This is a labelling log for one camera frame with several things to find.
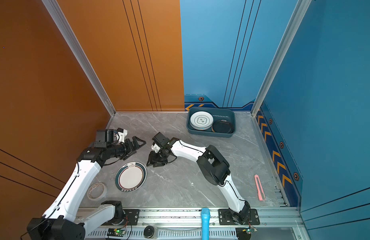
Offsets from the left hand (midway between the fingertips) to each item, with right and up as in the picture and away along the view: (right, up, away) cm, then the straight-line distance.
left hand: (141, 144), depth 77 cm
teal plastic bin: (+53, +19, +39) cm, 69 cm away
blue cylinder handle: (+33, -33, -6) cm, 46 cm away
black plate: (+49, +10, +30) cm, 58 cm away
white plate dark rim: (-10, -20, +10) cm, 25 cm away
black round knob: (+8, -35, -15) cm, 38 cm away
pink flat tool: (+64, -26, +4) cm, 69 cm away
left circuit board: (-9, -41, -6) cm, 42 cm away
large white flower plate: (+34, +14, +35) cm, 50 cm away
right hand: (+2, -13, +7) cm, 15 cm away
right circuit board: (+53, -39, -7) cm, 67 cm away
